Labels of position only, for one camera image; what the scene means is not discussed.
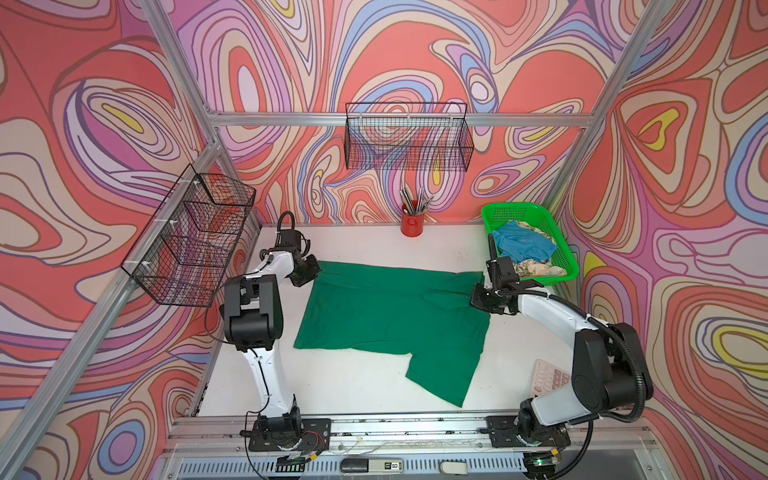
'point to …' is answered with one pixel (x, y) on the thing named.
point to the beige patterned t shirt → (536, 268)
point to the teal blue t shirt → (521, 245)
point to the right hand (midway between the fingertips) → (477, 306)
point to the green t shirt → (392, 311)
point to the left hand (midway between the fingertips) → (321, 269)
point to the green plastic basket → (497, 215)
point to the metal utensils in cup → (412, 206)
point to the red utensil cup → (412, 225)
